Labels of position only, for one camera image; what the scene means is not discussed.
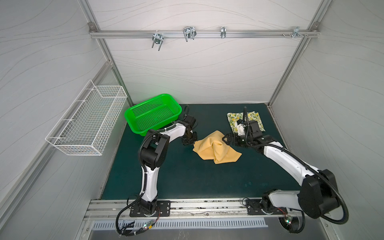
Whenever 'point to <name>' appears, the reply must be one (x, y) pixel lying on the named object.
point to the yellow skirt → (213, 146)
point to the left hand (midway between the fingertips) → (197, 140)
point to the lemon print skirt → (233, 117)
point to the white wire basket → (87, 124)
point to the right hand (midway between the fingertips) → (231, 135)
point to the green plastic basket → (156, 112)
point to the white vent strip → (226, 223)
